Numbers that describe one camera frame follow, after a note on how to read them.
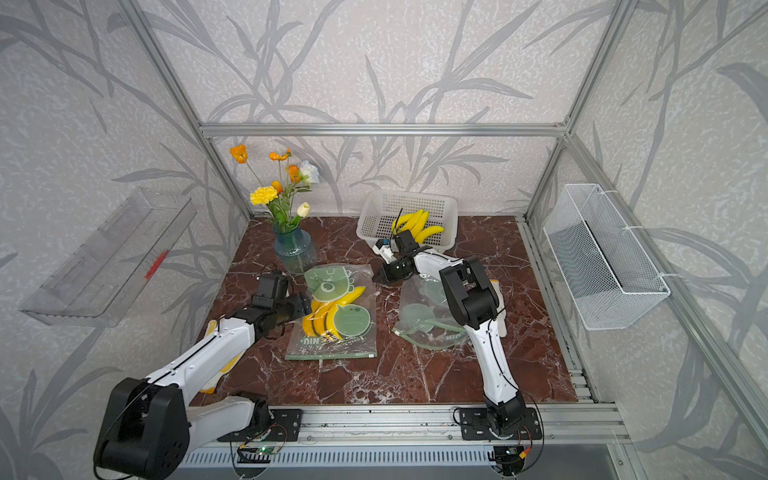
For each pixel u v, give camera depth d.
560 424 0.75
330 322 0.89
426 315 0.94
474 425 0.73
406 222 1.15
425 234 1.13
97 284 0.65
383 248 0.96
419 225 1.15
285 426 0.73
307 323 0.89
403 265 0.83
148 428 0.40
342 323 0.91
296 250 0.97
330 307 0.91
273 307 0.67
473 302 0.60
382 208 1.20
